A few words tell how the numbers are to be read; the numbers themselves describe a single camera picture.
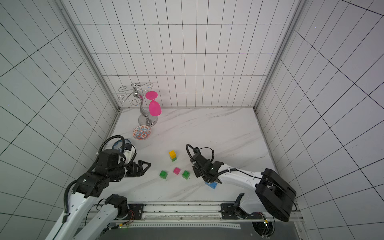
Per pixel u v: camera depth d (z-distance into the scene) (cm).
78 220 44
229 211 73
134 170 61
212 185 80
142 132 103
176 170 85
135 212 72
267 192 41
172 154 87
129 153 66
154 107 98
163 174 82
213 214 73
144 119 110
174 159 90
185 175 82
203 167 64
